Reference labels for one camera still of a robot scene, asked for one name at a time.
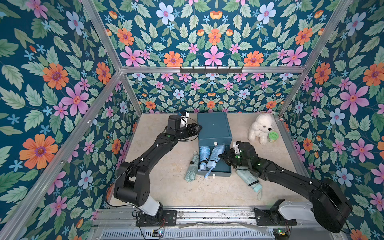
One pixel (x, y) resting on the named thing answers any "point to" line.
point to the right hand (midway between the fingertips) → (218, 155)
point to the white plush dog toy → (263, 123)
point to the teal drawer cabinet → (215, 128)
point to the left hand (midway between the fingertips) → (199, 127)
